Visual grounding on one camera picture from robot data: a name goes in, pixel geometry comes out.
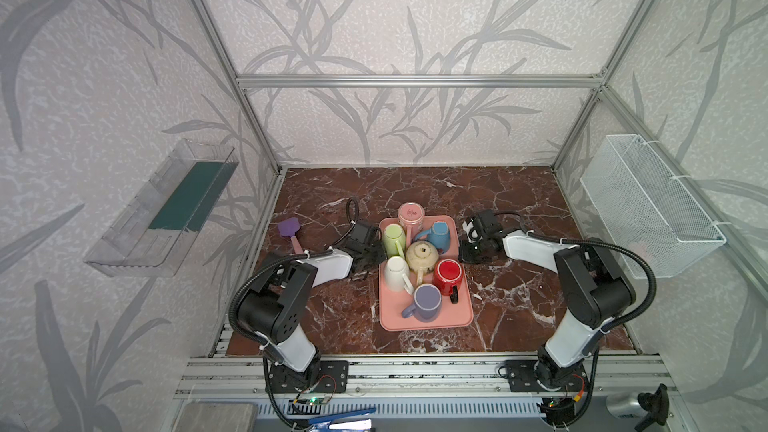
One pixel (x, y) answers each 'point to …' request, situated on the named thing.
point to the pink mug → (411, 216)
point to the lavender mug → (427, 303)
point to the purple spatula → (288, 227)
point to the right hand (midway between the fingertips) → (458, 248)
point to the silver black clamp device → (654, 406)
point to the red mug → (448, 277)
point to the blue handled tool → (344, 421)
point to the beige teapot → (422, 258)
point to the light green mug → (394, 239)
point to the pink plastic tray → (457, 316)
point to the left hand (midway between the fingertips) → (389, 244)
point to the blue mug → (439, 234)
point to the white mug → (396, 272)
